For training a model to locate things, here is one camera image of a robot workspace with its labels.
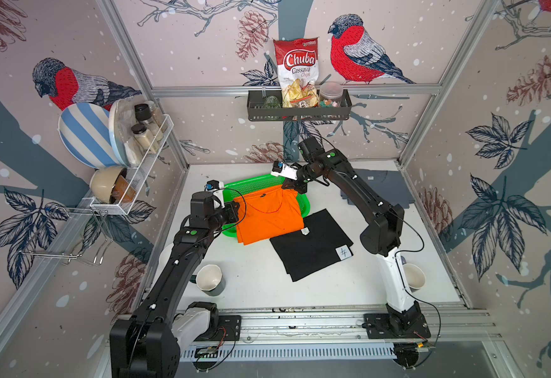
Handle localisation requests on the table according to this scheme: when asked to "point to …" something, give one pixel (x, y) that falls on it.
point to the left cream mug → (209, 279)
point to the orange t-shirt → (268, 213)
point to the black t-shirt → (321, 243)
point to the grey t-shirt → (386, 184)
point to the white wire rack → (159, 126)
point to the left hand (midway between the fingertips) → (241, 198)
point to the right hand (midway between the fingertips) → (283, 181)
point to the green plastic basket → (238, 187)
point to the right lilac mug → (415, 276)
